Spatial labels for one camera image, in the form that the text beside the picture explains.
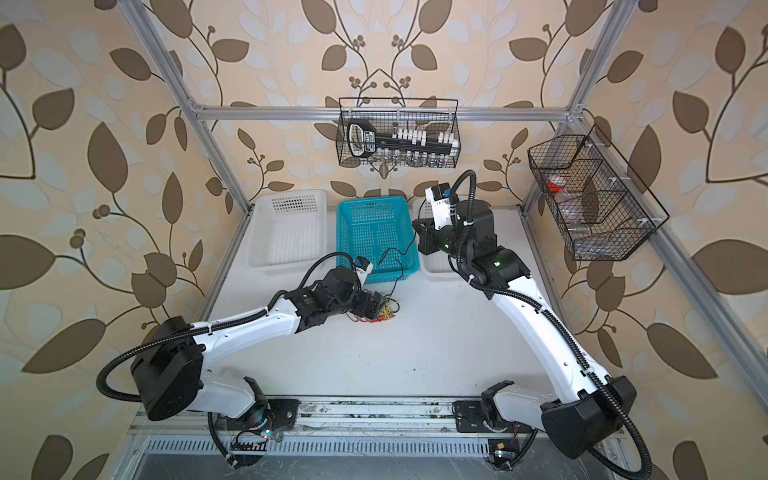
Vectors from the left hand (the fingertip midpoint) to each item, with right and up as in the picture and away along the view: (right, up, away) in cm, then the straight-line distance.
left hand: (377, 293), depth 83 cm
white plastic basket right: (+17, +7, +9) cm, 20 cm away
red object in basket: (+49, +31, -2) cm, 58 cm away
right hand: (+10, +19, -13) cm, 25 cm away
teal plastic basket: (-2, +19, +33) cm, 38 cm away
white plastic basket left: (-37, +17, +32) cm, 52 cm away
